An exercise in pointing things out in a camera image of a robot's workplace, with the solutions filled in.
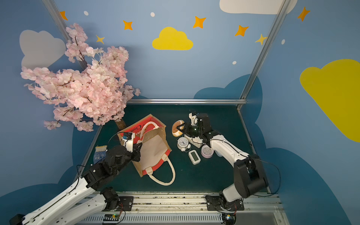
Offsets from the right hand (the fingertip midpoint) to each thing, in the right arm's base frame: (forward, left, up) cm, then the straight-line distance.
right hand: (180, 127), depth 83 cm
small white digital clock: (-11, -9, -18) cm, 23 cm away
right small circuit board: (-42, -28, -23) cm, 56 cm away
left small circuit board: (-46, +34, -22) cm, 61 cm away
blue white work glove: (-12, +54, -18) cm, 58 cm away
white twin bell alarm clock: (-3, -2, -16) cm, 16 cm away
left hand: (-13, +20, +3) cm, 24 cm away
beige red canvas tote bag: (-1, +23, -16) cm, 28 cm away
